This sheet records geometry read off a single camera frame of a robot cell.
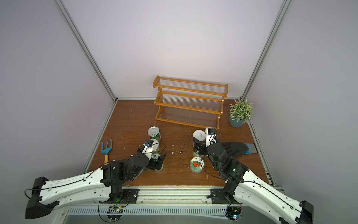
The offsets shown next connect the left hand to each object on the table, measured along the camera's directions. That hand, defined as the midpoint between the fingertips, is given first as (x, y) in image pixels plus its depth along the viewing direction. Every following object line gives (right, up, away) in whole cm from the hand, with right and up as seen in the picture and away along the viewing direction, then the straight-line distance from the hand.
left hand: (161, 153), depth 72 cm
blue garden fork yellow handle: (-39, -4, +18) cm, 43 cm away
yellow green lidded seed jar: (+18, +2, -6) cm, 19 cm away
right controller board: (+37, -29, -3) cm, 48 cm away
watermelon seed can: (-7, +8, +13) cm, 17 cm away
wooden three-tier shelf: (+16, +29, +25) cm, 41 cm away
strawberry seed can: (+20, -7, +4) cm, 21 cm away
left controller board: (-25, -32, -1) cm, 40 cm away
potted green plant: (+49, +21, +17) cm, 56 cm away
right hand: (+22, +9, 0) cm, 24 cm away
